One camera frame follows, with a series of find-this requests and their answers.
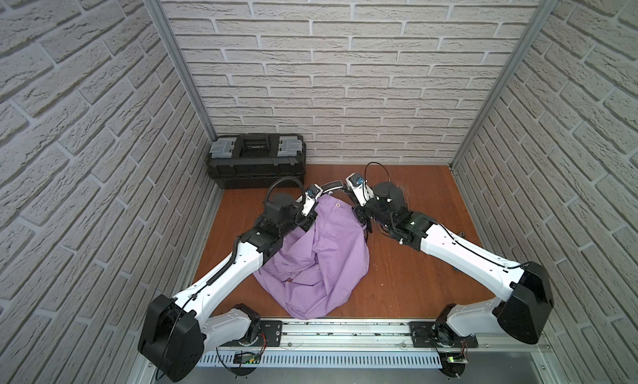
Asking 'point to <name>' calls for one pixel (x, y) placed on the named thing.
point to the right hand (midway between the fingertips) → (356, 192)
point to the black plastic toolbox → (252, 161)
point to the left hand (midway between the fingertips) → (318, 197)
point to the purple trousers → (322, 265)
